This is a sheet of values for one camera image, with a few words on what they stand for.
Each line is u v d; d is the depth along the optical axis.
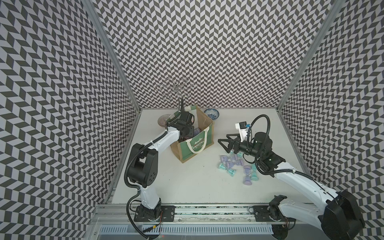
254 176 0.83
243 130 0.66
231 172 0.84
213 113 1.12
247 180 0.82
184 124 0.72
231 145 0.65
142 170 0.47
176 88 0.77
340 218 0.39
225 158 0.89
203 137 0.83
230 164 0.87
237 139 0.65
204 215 0.74
